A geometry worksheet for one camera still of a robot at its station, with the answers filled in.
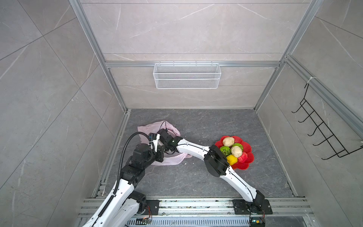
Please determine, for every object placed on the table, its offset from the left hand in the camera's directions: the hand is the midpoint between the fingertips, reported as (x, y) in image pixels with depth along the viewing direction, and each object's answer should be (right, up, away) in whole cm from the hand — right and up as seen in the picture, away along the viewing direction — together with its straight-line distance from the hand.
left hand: (164, 143), depth 76 cm
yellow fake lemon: (+40, -11, +9) cm, 43 cm away
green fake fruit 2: (+38, -7, +12) cm, 40 cm away
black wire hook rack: (+77, 0, -18) cm, 79 cm away
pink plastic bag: (+3, -8, -2) cm, 9 cm away
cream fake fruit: (+41, -1, +16) cm, 44 cm away
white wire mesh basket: (+13, +45, +24) cm, 53 cm away
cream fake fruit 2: (+43, -6, +7) cm, 44 cm away
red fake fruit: (+48, -11, +9) cm, 50 cm away
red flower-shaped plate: (+53, -7, +17) cm, 56 cm away
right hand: (-10, -4, +19) cm, 22 cm away
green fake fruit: (+47, -4, +15) cm, 50 cm away
